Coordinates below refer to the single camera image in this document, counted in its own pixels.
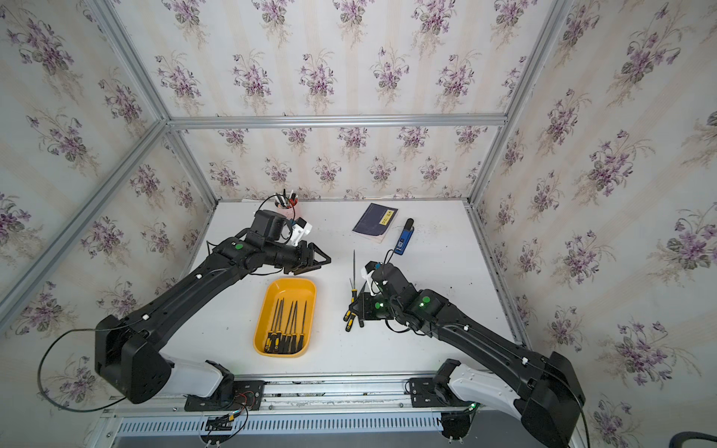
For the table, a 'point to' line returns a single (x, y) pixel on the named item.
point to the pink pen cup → (288, 207)
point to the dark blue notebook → (375, 221)
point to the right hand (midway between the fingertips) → (354, 309)
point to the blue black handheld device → (405, 237)
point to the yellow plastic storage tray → (286, 316)
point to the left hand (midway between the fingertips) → (327, 264)
